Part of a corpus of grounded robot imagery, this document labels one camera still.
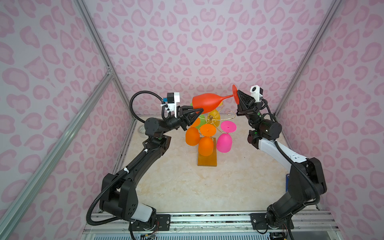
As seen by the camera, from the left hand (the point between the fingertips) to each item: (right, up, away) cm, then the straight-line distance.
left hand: (203, 109), depth 57 cm
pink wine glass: (+11, -13, +17) cm, 24 cm away
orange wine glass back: (-5, -10, +21) cm, 24 cm away
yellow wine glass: (+6, -2, +18) cm, 19 cm away
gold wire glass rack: (+4, -28, +36) cm, 45 cm away
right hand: (+13, +5, -2) cm, 14 cm away
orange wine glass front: (+2, -14, +16) cm, 21 cm away
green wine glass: (0, -3, +18) cm, 19 cm away
